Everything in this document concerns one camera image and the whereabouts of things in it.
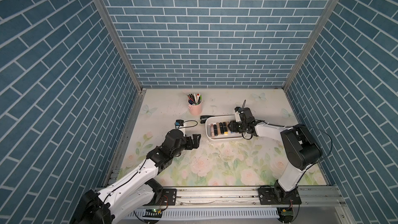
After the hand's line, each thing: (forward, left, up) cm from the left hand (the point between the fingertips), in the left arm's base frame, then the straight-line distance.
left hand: (198, 136), depth 80 cm
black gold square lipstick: (+11, -17, -11) cm, 23 cm away
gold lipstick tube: (+13, -18, -9) cm, 24 cm away
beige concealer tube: (+12, -13, -11) cm, 20 cm away
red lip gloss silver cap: (+8, -24, -13) cm, 28 cm away
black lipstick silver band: (+11, -11, -12) cm, 19 cm away
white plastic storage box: (+18, -11, -11) cm, 24 cm away
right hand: (+14, -21, -10) cm, 27 cm away
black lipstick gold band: (+12, -15, -11) cm, 22 cm away
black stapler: (+20, -3, -12) cm, 23 cm away
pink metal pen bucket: (+24, +3, -8) cm, 26 cm away
